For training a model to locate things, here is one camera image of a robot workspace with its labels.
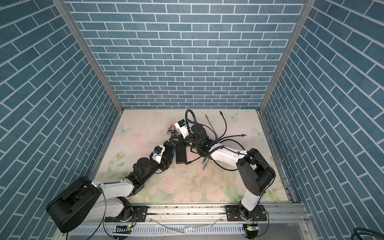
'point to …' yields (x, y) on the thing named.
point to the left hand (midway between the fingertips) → (169, 152)
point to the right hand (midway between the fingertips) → (169, 139)
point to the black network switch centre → (181, 155)
